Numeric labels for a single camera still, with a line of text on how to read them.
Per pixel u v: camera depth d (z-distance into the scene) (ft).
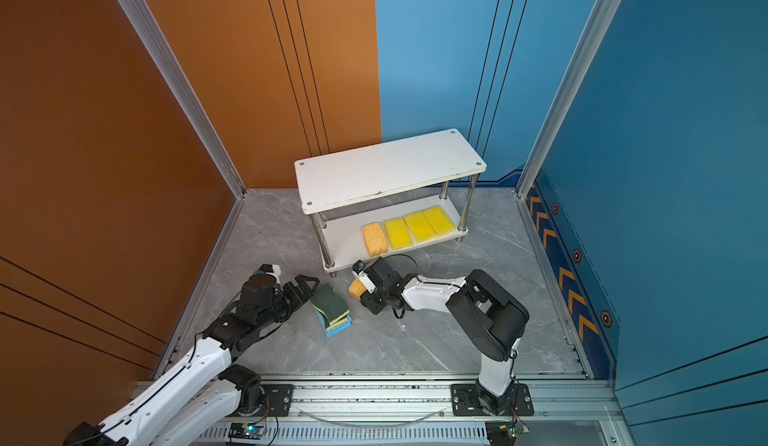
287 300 2.33
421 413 2.37
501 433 2.28
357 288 2.96
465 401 2.38
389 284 2.34
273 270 2.52
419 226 3.26
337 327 2.73
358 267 2.71
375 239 3.08
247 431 2.32
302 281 2.43
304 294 2.41
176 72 2.79
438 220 3.34
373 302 2.65
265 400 2.38
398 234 3.23
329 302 2.74
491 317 1.55
